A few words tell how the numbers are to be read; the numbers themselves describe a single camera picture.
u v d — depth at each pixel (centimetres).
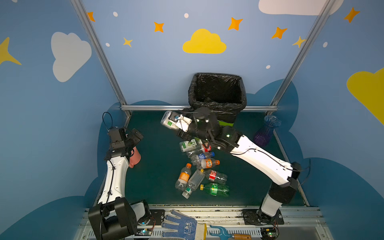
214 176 83
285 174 43
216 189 78
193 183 81
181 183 85
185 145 98
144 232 71
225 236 70
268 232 72
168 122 60
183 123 52
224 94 98
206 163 86
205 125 46
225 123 85
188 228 71
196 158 93
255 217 75
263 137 107
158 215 75
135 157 92
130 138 73
